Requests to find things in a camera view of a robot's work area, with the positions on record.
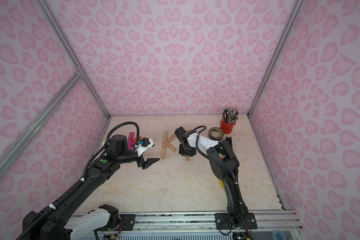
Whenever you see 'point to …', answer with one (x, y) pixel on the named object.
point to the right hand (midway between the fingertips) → (184, 153)
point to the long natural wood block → (163, 153)
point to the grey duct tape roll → (216, 133)
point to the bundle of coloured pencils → (229, 115)
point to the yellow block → (221, 183)
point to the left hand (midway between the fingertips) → (157, 152)
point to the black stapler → (229, 140)
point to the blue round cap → (278, 235)
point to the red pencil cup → (226, 127)
